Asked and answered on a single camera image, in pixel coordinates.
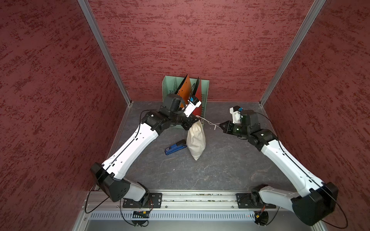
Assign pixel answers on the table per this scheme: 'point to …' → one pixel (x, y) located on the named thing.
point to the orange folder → (184, 90)
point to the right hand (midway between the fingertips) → (218, 128)
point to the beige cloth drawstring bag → (196, 140)
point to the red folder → (198, 95)
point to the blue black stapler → (179, 145)
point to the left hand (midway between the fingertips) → (195, 121)
